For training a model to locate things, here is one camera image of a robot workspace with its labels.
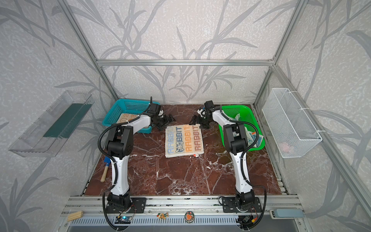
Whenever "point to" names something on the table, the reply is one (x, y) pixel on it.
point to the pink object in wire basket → (286, 147)
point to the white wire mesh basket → (291, 132)
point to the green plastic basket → (240, 112)
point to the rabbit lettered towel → (183, 140)
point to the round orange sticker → (189, 216)
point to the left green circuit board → (125, 220)
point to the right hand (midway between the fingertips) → (195, 120)
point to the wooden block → (75, 215)
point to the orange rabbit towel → (125, 117)
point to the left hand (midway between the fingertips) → (173, 118)
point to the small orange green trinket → (162, 216)
